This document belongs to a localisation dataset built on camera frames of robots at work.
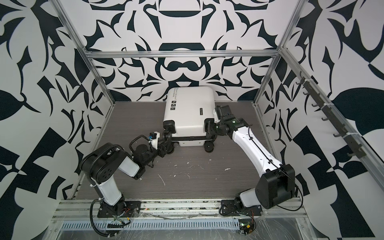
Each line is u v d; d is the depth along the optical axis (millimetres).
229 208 742
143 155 727
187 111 866
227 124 573
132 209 740
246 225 713
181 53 916
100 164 489
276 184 409
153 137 785
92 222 687
